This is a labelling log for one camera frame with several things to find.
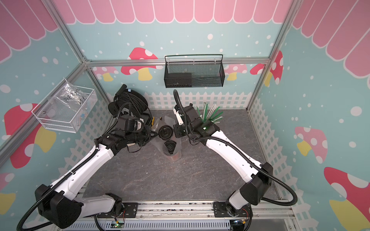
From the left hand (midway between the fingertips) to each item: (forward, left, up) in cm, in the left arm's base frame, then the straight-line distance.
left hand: (158, 135), depth 76 cm
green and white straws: (+24, -32, -9) cm, 41 cm away
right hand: (+3, -9, +5) cm, 11 cm away
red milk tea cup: (-5, -8, -5) cm, 10 cm away
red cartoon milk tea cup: (+3, -3, -1) cm, 5 cm away
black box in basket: (+35, -9, +10) cm, 38 cm away
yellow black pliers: (+29, +13, -23) cm, 40 cm away
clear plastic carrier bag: (-3, 0, -2) cm, 3 cm away
